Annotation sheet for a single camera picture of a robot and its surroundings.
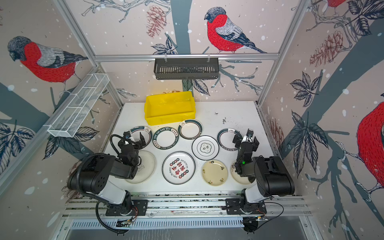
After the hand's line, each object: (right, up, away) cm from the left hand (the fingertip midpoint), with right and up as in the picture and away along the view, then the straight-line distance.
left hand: (131, 134), depth 88 cm
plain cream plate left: (+9, -22, -1) cm, 24 cm away
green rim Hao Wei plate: (+18, -4, +14) cm, 23 cm away
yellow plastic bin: (+18, +18, +31) cm, 40 cm away
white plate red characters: (+29, -20, 0) cm, 35 cm away
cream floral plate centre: (+50, -22, -2) cm, 55 cm away
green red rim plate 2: (+59, -5, +14) cm, 61 cm away
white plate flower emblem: (+45, -10, +7) cm, 47 cm away
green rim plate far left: (+4, -1, +15) cm, 15 cm away
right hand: (+70, -1, +1) cm, 70 cm away
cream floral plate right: (+63, -24, -4) cm, 67 cm away
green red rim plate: (+35, +2, +16) cm, 39 cm away
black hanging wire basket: (+34, +45, +16) cm, 59 cm away
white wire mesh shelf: (-23, +9, -16) cm, 30 cm away
